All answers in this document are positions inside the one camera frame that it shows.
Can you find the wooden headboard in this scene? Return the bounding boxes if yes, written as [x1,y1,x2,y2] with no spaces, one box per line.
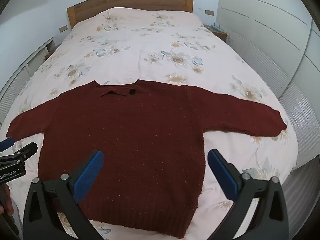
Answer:
[66,0,194,29]

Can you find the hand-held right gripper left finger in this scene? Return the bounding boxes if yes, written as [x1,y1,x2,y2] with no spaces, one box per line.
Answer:
[23,149,104,240]

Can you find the wooden nightstand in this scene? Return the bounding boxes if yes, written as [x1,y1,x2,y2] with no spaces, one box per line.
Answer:
[203,24,228,42]

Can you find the white wardrobe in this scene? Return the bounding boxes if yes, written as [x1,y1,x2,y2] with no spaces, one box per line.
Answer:
[217,0,320,120]

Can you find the white shelf cabinet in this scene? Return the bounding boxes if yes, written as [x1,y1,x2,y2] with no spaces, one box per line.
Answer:
[0,37,56,124]

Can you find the dark red knitted sweater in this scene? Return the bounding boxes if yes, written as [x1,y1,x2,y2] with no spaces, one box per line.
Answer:
[7,79,287,239]

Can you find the person's left hand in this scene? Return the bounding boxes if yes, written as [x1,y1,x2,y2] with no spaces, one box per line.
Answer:
[0,184,13,216]

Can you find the floral pink quilt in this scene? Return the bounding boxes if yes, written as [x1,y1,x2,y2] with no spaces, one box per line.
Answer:
[0,7,299,240]

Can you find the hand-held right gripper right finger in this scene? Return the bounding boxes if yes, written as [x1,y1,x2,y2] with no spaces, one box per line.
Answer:
[207,149,292,240]

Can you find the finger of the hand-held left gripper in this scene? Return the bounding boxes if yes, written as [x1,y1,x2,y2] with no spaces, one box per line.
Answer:
[0,137,15,152]
[0,142,38,165]

